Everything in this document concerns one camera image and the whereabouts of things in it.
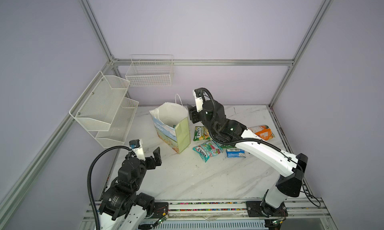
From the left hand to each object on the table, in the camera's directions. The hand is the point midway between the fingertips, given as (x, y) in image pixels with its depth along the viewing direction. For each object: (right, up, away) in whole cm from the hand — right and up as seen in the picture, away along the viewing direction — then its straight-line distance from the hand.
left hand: (149, 151), depth 68 cm
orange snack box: (+68, +6, +33) cm, 76 cm away
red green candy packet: (+31, -4, +23) cm, 39 cm away
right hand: (+20, +23, -1) cm, 30 cm away
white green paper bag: (+5, +14, +30) cm, 33 cm away
